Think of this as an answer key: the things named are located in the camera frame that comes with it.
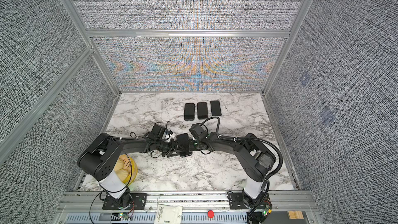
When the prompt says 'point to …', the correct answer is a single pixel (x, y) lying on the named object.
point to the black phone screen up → (215, 109)
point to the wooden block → (295, 214)
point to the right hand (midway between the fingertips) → (189, 147)
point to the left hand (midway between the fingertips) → (182, 153)
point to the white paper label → (168, 214)
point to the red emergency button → (210, 213)
